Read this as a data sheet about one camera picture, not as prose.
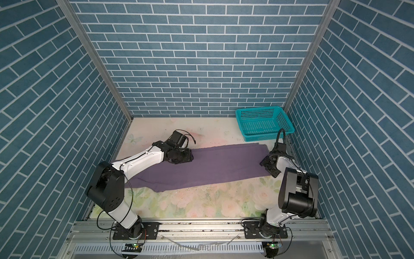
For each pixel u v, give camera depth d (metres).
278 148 0.75
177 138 0.71
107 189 0.45
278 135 0.79
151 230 0.74
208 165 0.97
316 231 0.76
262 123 1.19
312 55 0.87
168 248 0.77
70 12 0.71
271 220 0.61
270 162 0.71
